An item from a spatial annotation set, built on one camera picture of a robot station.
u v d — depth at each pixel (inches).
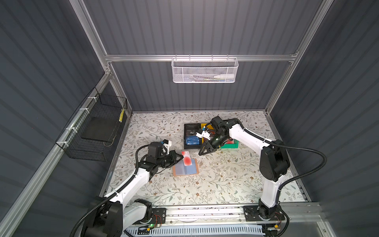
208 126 32.8
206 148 29.6
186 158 32.7
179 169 35.2
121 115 32.7
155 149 25.6
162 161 27.5
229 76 35.5
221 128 26.2
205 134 31.5
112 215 16.1
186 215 29.7
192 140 40.0
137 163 23.9
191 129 42.2
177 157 30.8
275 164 19.7
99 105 32.6
